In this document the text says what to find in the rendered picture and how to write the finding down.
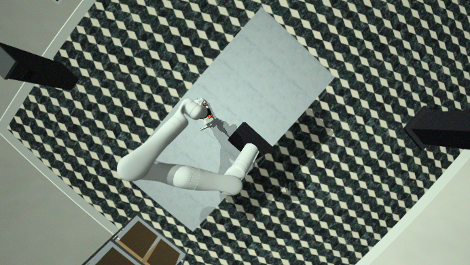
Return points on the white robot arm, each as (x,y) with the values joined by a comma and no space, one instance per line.
(141,164)

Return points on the white power strip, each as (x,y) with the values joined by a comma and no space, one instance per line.
(209,119)

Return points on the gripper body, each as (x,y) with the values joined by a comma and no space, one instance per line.
(207,110)

